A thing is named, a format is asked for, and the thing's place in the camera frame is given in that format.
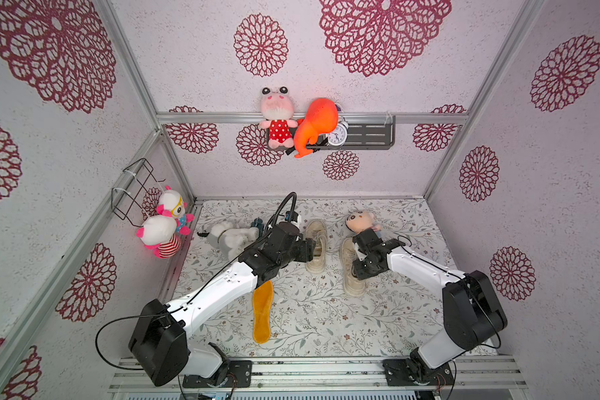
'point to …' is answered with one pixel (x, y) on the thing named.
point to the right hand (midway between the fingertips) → (361, 267)
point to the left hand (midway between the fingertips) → (307, 244)
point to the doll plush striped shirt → (360, 221)
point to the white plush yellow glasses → (172, 203)
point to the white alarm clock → (339, 135)
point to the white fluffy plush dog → (229, 237)
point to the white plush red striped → (157, 232)
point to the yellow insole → (262, 298)
